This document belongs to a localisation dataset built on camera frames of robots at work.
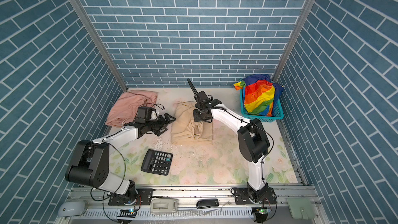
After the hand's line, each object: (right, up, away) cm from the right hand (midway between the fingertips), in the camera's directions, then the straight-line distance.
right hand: (196, 115), depth 92 cm
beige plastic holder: (-13, -39, -22) cm, 47 cm away
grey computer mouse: (-51, -37, -27) cm, 68 cm away
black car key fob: (+6, -38, -23) cm, 45 cm away
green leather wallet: (+51, -41, -22) cm, 69 cm away
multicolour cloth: (+43, +13, +13) cm, 47 cm away
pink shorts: (-48, +2, +11) cm, 50 cm away
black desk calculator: (-20, -24, -10) cm, 33 cm away
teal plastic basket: (+53, +1, +6) cm, 53 cm away
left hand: (-14, -4, -3) cm, 14 cm away
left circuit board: (-31, -44, -20) cm, 58 cm away
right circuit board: (+33, -43, -21) cm, 58 cm away
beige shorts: (-7, -9, +3) cm, 12 cm away
